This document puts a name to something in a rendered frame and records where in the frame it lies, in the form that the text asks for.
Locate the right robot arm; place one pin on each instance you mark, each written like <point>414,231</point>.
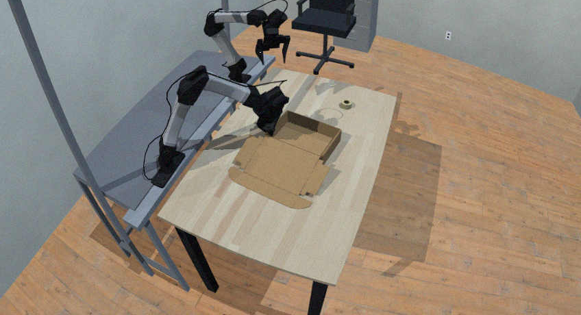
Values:
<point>188,92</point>

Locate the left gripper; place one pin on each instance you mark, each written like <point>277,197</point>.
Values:
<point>273,41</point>

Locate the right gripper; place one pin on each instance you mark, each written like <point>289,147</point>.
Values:
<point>268,124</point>

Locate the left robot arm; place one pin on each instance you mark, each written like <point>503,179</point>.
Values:
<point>214,28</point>

